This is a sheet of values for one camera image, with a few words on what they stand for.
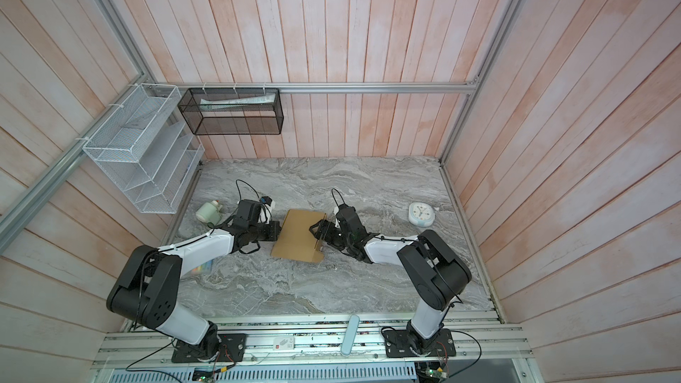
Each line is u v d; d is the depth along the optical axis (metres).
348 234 0.72
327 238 0.80
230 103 0.90
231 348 0.74
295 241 0.88
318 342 0.76
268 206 0.84
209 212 0.96
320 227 0.83
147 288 0.45
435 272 0.47
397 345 0.73
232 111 1.05
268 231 0.82
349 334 0.74
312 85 0.96
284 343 0.73
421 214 1.01
